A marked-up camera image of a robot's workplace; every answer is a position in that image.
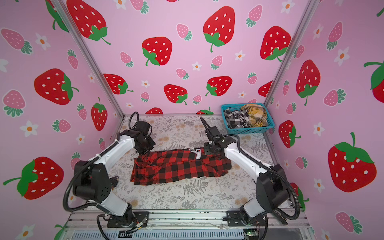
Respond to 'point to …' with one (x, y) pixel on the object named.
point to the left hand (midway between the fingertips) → (153, 146)
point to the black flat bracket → (280, 216)
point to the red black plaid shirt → (151, 166)
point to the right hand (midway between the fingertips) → (207, 148)
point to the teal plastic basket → (247, 130)
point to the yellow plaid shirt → (257, 114)
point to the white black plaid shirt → (237, 119)
